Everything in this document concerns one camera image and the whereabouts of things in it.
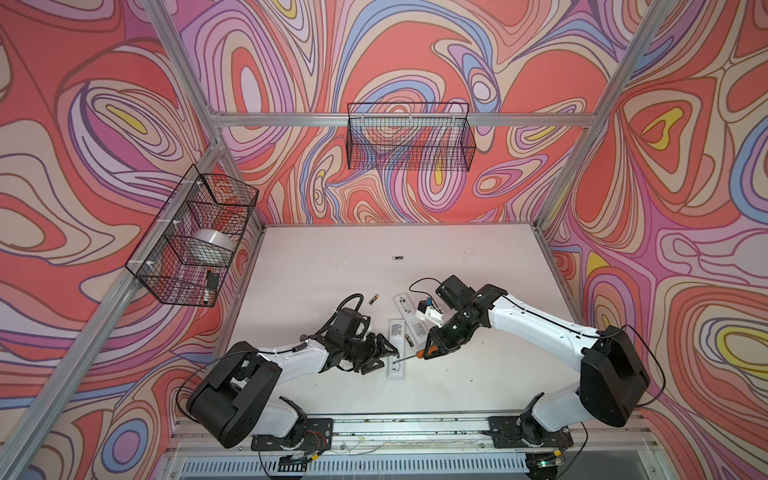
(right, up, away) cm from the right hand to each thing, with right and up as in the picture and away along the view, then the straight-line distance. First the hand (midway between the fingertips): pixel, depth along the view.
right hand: (432, 361), depth 77 cm
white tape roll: (-55, +31, -5) cm, 63 cm away
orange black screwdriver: (-3, +2, 0) cm, 4 cm away
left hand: (-10, -1, +6) cm, 11 cm away
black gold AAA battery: (-16, +13, +22) cm, 30 cm away
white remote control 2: (-3, +6, +14) cm, 15 cm away
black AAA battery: (-5, +2, +12) cm, 13 cm away
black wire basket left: (-63, +28, -3) cm, 69 cm away
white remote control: (-9, +3, +12) cm, 15 cm away
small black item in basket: (-55, +21, -4) cm, 60 cm away
